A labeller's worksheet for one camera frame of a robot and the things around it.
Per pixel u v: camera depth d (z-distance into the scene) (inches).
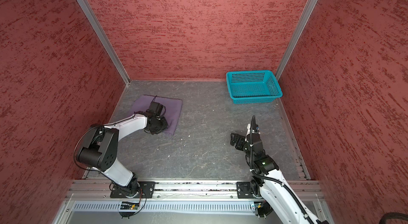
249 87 46.3
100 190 29.9
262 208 28.0
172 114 39.2
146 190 29.1
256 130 28.0
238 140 29.2
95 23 34.4
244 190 29.2
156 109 30.4
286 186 20.0
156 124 31.2
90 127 18.9
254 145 24.0
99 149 18.1
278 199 20.0
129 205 28.4
